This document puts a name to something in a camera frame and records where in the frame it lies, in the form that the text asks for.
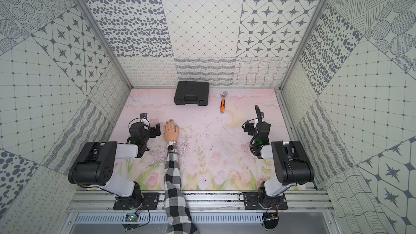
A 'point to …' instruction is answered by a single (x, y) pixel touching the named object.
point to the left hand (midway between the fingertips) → (155, 123)
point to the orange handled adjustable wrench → (223, 102)
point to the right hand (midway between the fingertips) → (256, 122)
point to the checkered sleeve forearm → (179, 220)
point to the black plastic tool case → (192, 92)
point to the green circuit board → (131, 218)
